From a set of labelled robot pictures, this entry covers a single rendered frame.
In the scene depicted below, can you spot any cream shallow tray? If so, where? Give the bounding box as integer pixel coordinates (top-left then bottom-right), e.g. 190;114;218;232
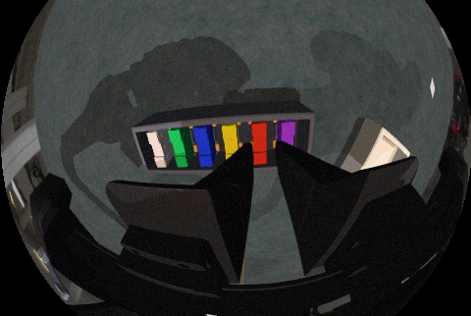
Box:
341;119;409;172

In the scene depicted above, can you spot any yellow fuse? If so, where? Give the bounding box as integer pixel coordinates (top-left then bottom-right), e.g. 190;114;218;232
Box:
223;123;239;160

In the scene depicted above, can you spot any red blade fuse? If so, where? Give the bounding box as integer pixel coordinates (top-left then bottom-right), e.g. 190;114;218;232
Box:
252;121;267;166

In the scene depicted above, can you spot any purple fuse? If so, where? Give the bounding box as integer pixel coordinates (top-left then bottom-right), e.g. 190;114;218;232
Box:
278;120;295;146

